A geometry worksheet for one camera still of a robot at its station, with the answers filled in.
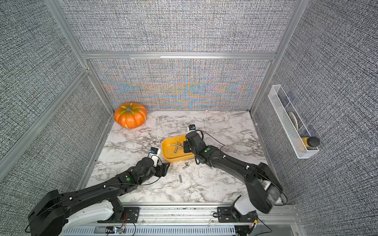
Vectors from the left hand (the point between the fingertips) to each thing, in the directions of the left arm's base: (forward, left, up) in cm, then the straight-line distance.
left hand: (167, 161), depth 81 cm
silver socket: (+17, -7, -10) cm, 21 cm away
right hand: (+12, -11, +6) cm, 17 cm away
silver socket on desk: (+1, -11, -10) cm, 15 cm away
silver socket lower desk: (-6, -7, -10) cm, 14 cm away
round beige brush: (+8, -62, +23) cm, 67 cm away
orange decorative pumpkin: (+35, +27, +2) cm, 44 cm away
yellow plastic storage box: (+14, -2, -11) cm, 18 cm away
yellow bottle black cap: (-5, -64, +24) cm, 68 cm away
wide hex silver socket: (+14, -5, -9) cm, 18 cm away
